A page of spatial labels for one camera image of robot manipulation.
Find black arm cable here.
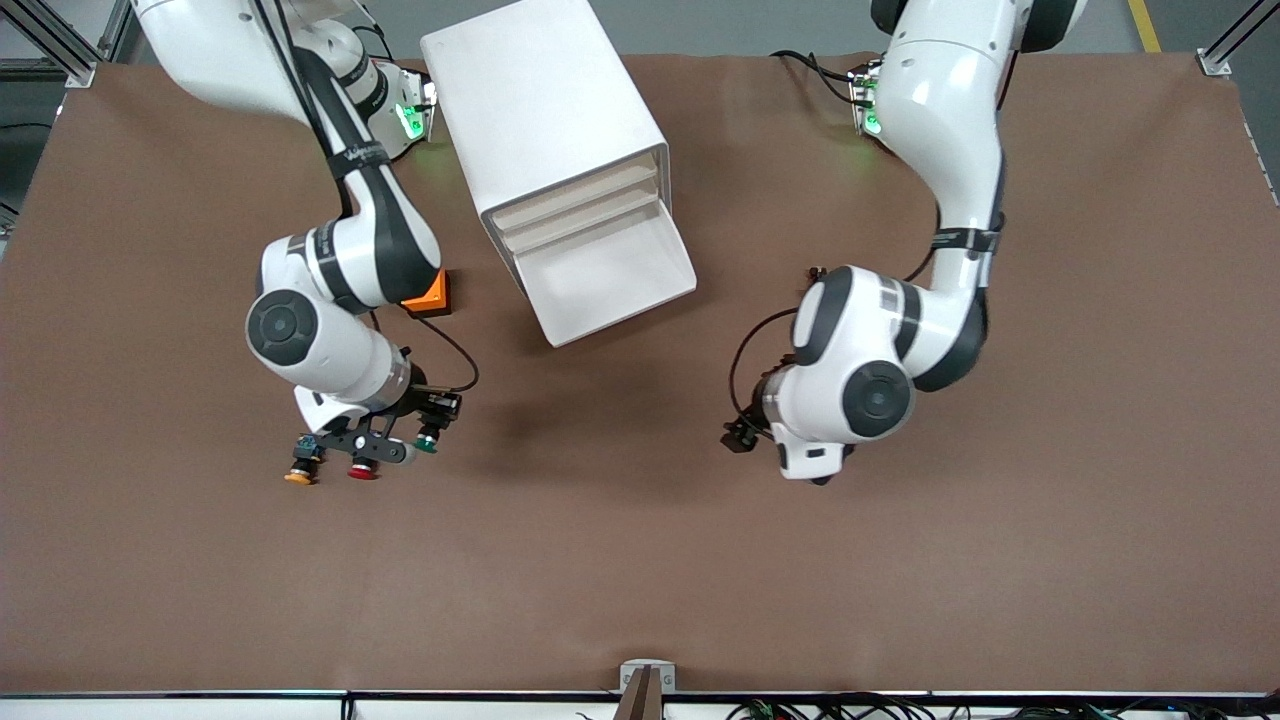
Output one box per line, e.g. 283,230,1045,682
245,0,481,393
728,305,801,426

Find tangled black cables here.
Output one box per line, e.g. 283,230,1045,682
725,693,1280,720

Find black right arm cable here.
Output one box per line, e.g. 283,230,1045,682
245,0,481,393

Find yellow mushroom push button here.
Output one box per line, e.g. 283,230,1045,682
283,432,326,487

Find black base cable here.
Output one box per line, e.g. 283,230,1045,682
770,48,863,103

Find white table edge rail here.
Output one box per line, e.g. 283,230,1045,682
0,692,1280,720

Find orange button enclosure box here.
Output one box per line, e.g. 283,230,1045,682
400,268,453,320

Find brown table mat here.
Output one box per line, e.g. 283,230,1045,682
0,52,1280,696

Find dark camera stand post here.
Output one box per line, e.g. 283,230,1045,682
612,666,667,720

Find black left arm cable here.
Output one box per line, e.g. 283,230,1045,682
728,305,801,426

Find aluminium frame strut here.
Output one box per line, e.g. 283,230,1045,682
0,0,136,91
1198,0,1280,79

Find grey metal clamp bracket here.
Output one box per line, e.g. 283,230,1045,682
619,659,677,694

